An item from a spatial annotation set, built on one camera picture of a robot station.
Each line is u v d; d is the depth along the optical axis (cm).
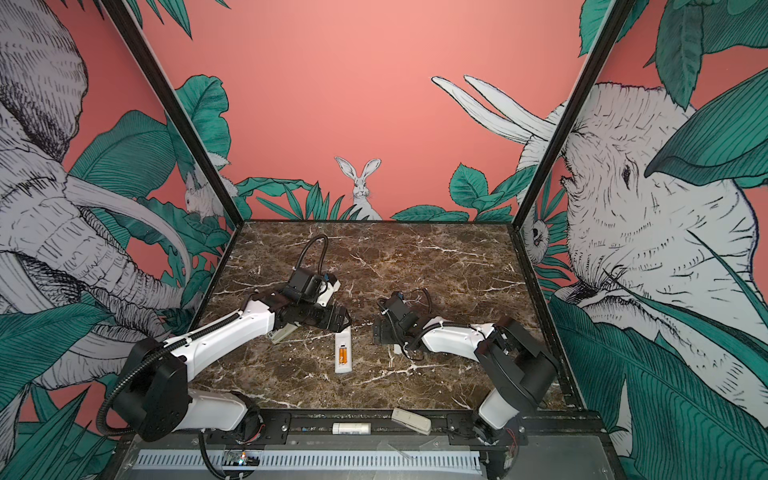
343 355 85
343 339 88
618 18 69
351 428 73
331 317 75
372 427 74
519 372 45
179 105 88
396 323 69
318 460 70
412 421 73
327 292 72
